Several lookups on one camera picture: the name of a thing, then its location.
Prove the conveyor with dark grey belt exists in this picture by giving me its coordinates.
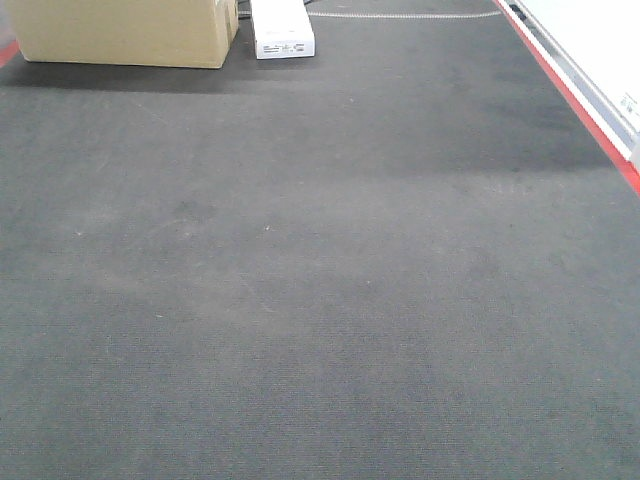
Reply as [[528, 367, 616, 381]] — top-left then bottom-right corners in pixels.
[[0, 0, 640, 480]]

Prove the long white carton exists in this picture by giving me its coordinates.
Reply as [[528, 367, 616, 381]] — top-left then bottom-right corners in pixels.
[[249, 0, 317, 60]]

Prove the brown cardboard box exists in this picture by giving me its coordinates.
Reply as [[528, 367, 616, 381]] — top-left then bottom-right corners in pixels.
[[4, 0, 241, 70]]

